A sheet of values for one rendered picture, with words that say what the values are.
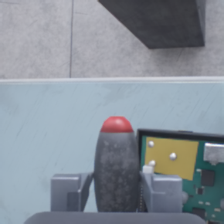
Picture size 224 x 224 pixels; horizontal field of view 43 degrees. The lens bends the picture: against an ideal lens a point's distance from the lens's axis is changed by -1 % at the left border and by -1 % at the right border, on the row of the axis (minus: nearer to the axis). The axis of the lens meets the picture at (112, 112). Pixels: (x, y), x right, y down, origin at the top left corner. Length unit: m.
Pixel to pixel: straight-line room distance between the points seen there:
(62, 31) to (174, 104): 1.28
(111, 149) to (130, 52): 1.19
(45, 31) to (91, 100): 1.29
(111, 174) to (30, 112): 0.17
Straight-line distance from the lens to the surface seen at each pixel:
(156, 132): 0.26
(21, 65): 1.61
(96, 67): 1.39
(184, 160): 0.25
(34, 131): 0.31
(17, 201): 0.34
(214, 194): 0.25
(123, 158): 0.16
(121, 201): 0.16
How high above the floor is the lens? 1.26
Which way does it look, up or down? 70 degrees down
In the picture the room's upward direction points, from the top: 88 degrees counter-clockwise
